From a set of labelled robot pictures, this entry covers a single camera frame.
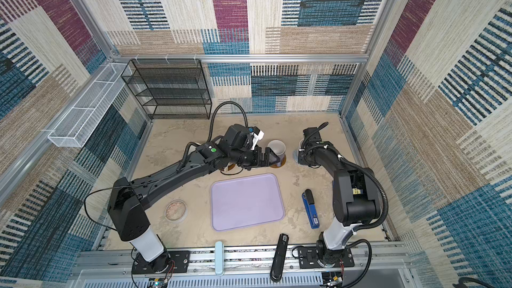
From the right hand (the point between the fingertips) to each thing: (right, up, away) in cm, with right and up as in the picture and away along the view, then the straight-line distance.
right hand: (309, 162), depth 95 cm
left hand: (-18, +3, -21) cm, 28 cm away
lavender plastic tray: (-29, -17, -4) cm, 34 cm away
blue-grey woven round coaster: (-5, +2, +7) cm, 9 cm away
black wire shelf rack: (-72, +38, +16) cm, 83 cm away
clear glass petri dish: (-59, -19, -9) cm, 62 cm away
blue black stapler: (-3, -17, -12) cm, 21 cm away
